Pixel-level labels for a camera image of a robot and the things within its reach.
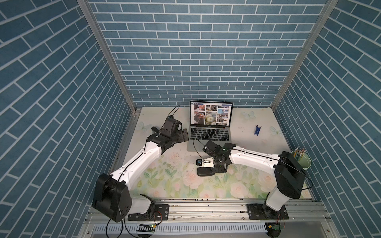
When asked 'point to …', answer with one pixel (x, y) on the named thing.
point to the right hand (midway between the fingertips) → (215, 164)
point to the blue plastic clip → (257, 131)
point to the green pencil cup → (305, 161)
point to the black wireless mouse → (205, 171)
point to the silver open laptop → (209, 121)
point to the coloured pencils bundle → (298, 153)
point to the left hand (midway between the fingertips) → (184, 134)
